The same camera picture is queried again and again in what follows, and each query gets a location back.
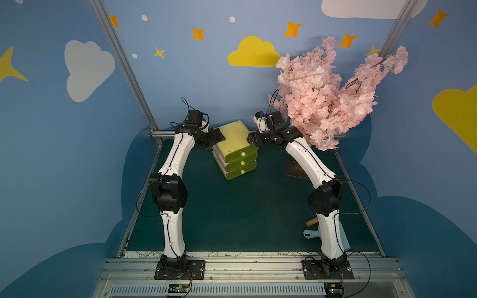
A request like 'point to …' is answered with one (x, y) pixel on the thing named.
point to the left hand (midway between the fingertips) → (219, 138)
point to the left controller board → (179, 288)
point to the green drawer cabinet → (236, 155)
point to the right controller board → (334, 290)
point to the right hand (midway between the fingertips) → (256, 135)
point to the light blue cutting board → (308, 233)
